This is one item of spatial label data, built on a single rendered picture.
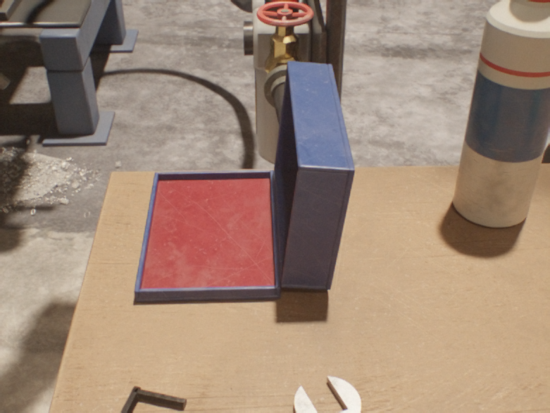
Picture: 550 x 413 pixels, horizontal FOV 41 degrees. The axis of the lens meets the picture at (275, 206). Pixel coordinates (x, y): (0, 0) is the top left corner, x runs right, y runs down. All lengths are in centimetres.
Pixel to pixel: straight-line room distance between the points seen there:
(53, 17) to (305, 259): 120
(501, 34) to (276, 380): 29
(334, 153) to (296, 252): 8
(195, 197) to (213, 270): 10
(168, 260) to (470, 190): 26
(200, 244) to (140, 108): 121
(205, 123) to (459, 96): 63
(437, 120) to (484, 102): 117
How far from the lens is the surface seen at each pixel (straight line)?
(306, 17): 94
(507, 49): 57
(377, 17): 229
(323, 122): 54
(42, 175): 159
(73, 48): 160
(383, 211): 65
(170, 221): 63
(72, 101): 165
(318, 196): 50
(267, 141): 111
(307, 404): 48
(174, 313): 55
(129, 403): 49
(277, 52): 96
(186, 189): 67
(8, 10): 167
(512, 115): 59
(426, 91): 188
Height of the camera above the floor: 86
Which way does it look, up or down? 37 degrees down
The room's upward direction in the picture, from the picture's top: straight up
